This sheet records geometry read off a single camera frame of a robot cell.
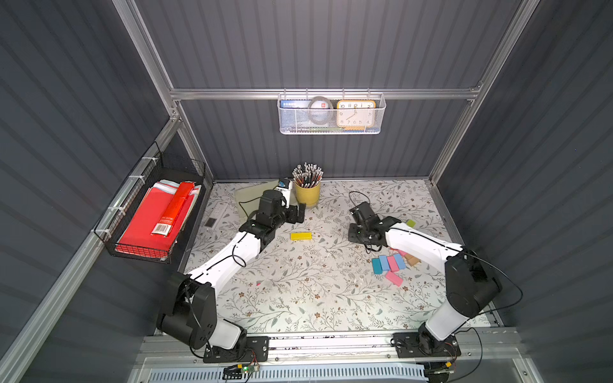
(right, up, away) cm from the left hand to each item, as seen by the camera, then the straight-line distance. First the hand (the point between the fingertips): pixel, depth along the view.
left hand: (295, 202), depth 84 cm
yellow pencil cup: (+5, +3, +19) cm, 20 cm away
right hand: (+22, -13, +7) cm, 26 cm away
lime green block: (+50, -9, +21) cm, 55 cm away
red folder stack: (-44, -10, -16) cm, 48 cm away
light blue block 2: (+41, -24, +7) cm, 48 cm away
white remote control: (-37, -6, +22) cm, 44 cm away
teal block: (+31, -25, +8) cm, 41 cm away
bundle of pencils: (+4, +11, +15) cm, 19 cm away
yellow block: (+1, -14, +16) cm, 21 cm away
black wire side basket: (-46, +12, -6) cm, 48 cm away
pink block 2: (+37, -29, +5) cm, 47 cm away
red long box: (-36, -3, -12) cm, 38 cm away
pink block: (+38, -25, +7) cm, 46 cm away
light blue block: (+34, -24, +8) cm, 42 cm away
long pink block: (+29, -13, -24) cm, 40 cm away
